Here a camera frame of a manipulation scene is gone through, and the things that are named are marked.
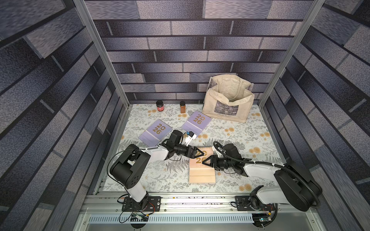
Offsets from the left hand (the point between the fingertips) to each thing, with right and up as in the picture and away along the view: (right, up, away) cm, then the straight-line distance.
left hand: (199, 153), depth 83 cm
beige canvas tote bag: (+27, +38, +31) cm, 56 cm away
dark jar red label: (-29, +31, +29) cm, 52 cm away
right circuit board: (+29, -30, -13) cm, 44 cm away
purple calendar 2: (0, +17, +24) cm, 29 cm away
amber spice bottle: (-11, +29, +27) cm, 41 cm away
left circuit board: (-32, -29, -12) cm, 45 cm away
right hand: (+3, -6, +2) cm, 7 cm away
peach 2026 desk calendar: (0, -12, 0) cm, 12 cm away
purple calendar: (-30, +9, +18) cm, 36 cm away
